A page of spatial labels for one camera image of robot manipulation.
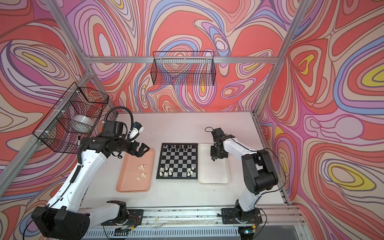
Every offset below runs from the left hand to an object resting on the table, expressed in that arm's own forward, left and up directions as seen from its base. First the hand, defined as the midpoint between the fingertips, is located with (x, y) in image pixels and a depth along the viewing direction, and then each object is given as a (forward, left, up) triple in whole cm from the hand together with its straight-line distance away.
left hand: (142, 143), depth 77 cm
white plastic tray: (-7, -37, -21) cm, 43 cm away
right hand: (+2, -42, -19) cm, 46 cm away
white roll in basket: (+4, +27, +12) cm, 29 cm away
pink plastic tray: (-8, +8, -21) cm, 24 cm away
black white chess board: (-1, -17, -19) cm, 26 cm away
